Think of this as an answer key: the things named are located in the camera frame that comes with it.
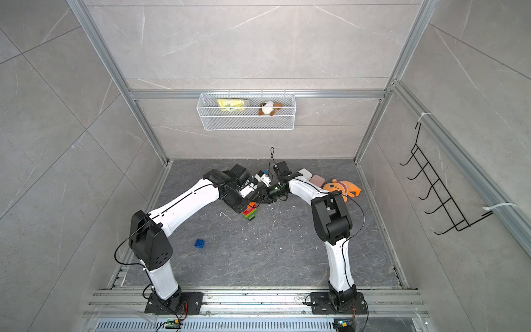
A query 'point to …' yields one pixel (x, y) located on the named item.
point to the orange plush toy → (346, 187)
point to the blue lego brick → (200, 243)
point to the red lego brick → (248, 210)
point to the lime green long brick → (250, 215)
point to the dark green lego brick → (251, 219)
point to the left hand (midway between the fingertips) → (243, 203)
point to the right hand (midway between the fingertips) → (254, 201)
